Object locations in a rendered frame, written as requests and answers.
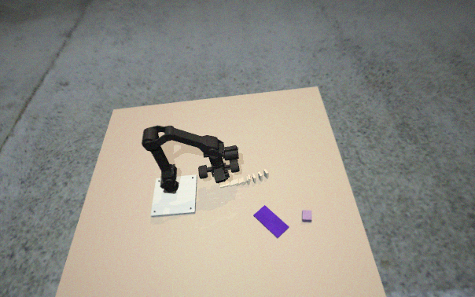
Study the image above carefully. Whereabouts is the purple flat rectangular block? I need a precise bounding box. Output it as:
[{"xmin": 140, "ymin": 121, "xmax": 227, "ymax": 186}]
[{"xmin": 253, "ymin": 205, "xmax": 289, "ymax": 238}]

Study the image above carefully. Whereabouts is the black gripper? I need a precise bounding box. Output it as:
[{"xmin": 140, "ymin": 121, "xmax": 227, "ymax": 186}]
[{"xmin": 198, "ymin": 159, "xmax": 240, "ymax": 179}]

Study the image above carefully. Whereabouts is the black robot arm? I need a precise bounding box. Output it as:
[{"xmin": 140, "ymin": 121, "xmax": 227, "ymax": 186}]
[{"xmin": 142, "ymin": 126, "xmax": 239, "ymax": 194}]

